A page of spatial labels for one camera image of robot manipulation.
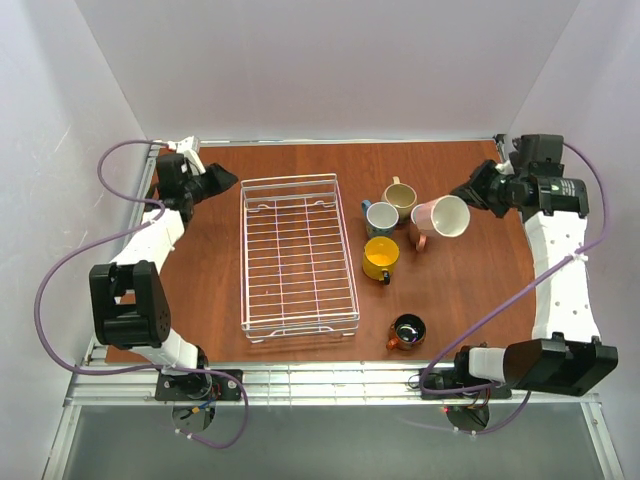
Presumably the pale pink faceted mug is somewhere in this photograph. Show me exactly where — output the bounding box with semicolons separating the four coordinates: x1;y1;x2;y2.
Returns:
411;195;471;238

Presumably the salmon pink floral mug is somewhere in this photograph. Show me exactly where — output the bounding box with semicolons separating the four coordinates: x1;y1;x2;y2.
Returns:
408;220;427;252

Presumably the blue floral mug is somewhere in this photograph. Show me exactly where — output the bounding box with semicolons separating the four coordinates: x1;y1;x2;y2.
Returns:
361;200;399;239

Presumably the yellow mug black handle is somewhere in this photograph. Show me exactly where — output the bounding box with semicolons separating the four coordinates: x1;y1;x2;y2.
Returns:
362;236;400;285

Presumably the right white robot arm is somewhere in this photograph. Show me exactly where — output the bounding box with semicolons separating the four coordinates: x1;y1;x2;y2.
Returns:
453;134;618;397

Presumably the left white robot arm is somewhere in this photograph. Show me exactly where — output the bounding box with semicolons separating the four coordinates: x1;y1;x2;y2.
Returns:
89;153;238;398

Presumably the beige ceramic mug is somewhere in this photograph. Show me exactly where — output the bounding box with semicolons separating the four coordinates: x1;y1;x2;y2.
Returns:
381;176;418;215

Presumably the dark glossy orange mug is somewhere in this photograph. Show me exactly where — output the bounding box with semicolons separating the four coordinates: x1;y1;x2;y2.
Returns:
386;314;426;351

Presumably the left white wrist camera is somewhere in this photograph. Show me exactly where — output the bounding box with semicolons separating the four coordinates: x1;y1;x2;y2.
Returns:
167;136;205;175

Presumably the white wire dish rack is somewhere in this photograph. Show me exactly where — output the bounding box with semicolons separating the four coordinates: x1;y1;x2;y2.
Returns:
240;173;360;343

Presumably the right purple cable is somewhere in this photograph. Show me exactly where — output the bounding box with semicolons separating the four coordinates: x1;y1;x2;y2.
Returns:
402;142;612;439

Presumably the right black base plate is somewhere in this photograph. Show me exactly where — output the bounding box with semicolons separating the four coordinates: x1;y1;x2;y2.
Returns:
407;369;480;400

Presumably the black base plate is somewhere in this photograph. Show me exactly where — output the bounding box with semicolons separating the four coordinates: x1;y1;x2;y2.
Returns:
154;369;244;402
407;369;480;400

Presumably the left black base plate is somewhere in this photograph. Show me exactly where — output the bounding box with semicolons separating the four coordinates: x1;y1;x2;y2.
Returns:
154;369;244;402

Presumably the aluminium front rail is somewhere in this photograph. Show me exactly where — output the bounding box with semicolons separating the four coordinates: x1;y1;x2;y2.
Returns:
64;359;601;407

